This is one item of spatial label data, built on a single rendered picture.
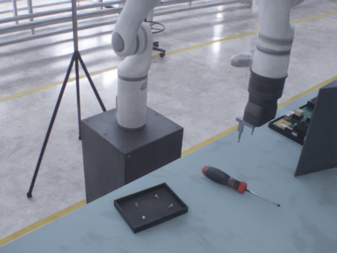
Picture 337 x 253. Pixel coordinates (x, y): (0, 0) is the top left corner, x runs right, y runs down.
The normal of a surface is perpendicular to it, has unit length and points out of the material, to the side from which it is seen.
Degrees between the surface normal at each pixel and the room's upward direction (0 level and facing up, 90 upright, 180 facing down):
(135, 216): 0
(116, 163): 90
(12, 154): 0
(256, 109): 70
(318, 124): 90
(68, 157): 0
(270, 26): 98
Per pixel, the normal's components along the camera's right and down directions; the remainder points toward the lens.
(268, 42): -0.61, 0.39
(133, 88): 0.12, 0.53
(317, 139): 0.34, 0.51
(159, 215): 0.07, -0.85
